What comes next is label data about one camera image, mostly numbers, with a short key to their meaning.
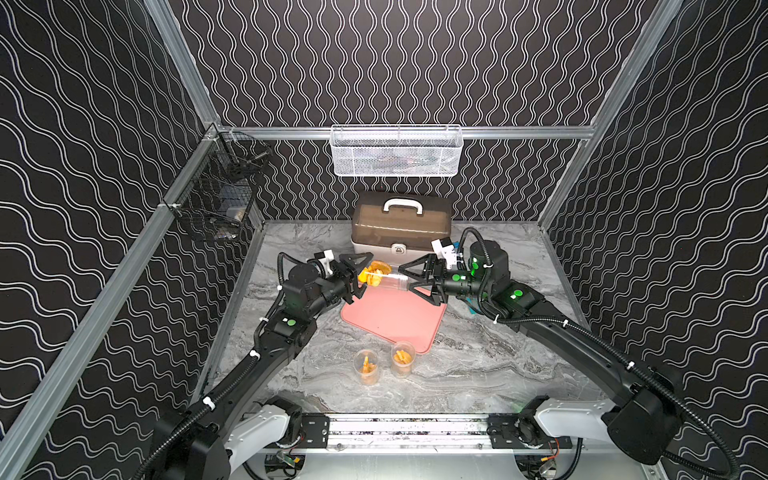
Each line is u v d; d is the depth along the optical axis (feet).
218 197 3.04
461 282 2.02
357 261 2.19
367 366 2.62
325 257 2.35
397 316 3.12
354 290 2.21
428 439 2.41
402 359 2.62
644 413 1.25
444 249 2.24
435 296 2.15
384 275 2.26
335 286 2.00
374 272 2.26
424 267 2.05
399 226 2.97
